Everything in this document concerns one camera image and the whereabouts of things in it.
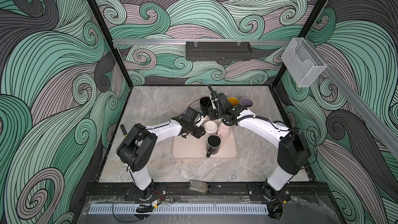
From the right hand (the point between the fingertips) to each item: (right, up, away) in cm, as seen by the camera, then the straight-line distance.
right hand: (211, 111), depth 87 cm
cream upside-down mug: (0, -9, +1) cm, 9 cm away
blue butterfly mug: (+16, +6, +11) cm, 20 cm away
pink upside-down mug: (+7, -11, -1) cm, 13 cm away
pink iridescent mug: (+24, +5, +10) cm, 26 cm away
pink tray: (-10, -21, -1) cm, 23 cm away
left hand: (-4, -12, +3) cm, 13 cm away
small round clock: (+45, -9, +9) cm, 47 cm away
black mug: (+1, -16, -7) cm, 18 cm away
